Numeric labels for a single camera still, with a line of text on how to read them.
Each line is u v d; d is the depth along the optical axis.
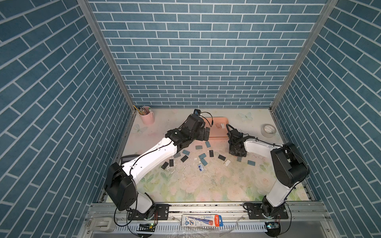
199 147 0.98
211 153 0.94
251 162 0.93
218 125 1.11
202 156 0.94
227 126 0.83
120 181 0.40
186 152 0.96
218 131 1.08
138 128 1.08
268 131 1.07
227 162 0.91
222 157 0.94
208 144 1.00
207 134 0.71
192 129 0.57
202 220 0.71
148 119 1.07
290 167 0.48
